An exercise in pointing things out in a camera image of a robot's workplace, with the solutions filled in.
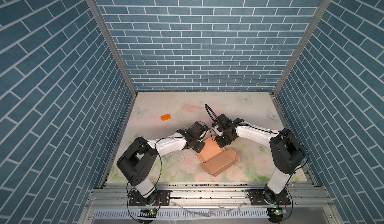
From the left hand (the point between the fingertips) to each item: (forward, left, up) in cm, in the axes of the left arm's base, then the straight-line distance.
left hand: (200, 145), depth 90 cm
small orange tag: (+22, +24, -2) cm, 33 cm away
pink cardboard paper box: (-8, -9, -3) cm, 13 cm away
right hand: (+2, -11, 0) cm, 11 cm away
